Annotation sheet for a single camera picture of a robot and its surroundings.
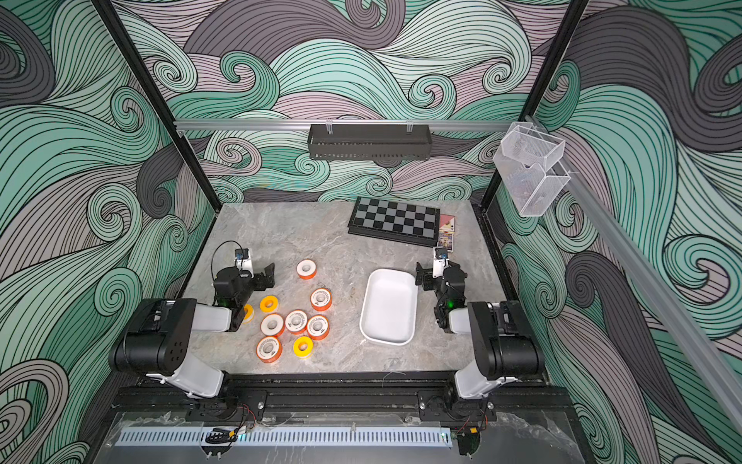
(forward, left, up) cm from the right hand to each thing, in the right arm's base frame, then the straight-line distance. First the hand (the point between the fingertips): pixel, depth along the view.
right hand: (437, 263), depth 93 cm
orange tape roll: (+2, +45, -6) cm, 45 cm away
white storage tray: (-12, +16, -7) cm, 22 cm away
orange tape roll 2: (-9, +39, -6) cm, 40 cm away
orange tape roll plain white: (-18, +53, -5) cm, 56 cm away
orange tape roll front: (-25, +52, -6) cm, 58 cm away
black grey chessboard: (+22, +12, -3) cm, 25 cm away
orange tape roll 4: (-19, +38, -6) cm, 43 cm away
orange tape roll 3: (-17, +45, -5) cm, 49 cm away
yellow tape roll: (-11, +55, -5) cm, 56 cm away
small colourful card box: (+20, -8, -7) cm, 22 cm away
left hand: (+1, +59, +1) cm, 59 cm away
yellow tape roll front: (-24, +41, -6) cm, 48 cm away
